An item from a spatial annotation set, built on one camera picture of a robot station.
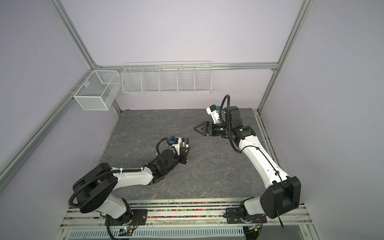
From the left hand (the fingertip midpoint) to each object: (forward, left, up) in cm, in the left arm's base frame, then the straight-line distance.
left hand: (189, 149), depth 84 cm
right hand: (+2, -5, +15) cm, 16 cm away
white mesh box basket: (+42, +60, +12) cm, 74 cm away
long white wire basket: (+51, -3, +14) cm, 53 cm away
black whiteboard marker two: (+1, +1, +3) cm, 3 cm away
